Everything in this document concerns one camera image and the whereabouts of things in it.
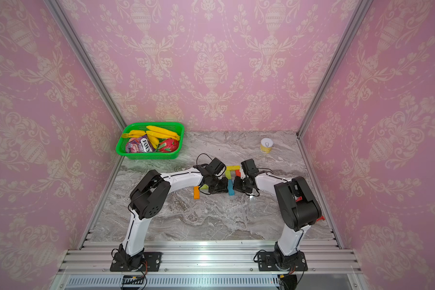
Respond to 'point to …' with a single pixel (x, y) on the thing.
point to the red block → (238, 173)
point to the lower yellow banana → (154, 141)
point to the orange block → (196, 193)
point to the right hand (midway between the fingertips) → (230, 189)
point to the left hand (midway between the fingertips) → (229, 191)
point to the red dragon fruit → (168, 145)
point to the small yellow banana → (134, 133)
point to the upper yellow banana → (162, 132)
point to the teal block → (231, 191)
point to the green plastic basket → (121, 148)
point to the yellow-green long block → (233, 167)
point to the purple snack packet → (141, 145)
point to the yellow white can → (266, 146)
